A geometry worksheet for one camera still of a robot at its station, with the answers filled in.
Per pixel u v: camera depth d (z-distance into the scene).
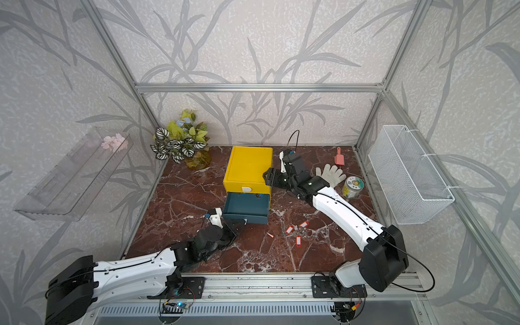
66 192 0.65
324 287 0.73
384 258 0.41
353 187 0.93
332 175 1.08
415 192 0.59
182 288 0.66
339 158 1.12
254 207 0.91
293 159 0.60
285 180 0.67
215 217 0.74
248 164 0.84
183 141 0.89
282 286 0.75
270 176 0.71
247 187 0.79
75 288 0.41
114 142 0.77
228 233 0.69
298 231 0.89
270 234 0.87
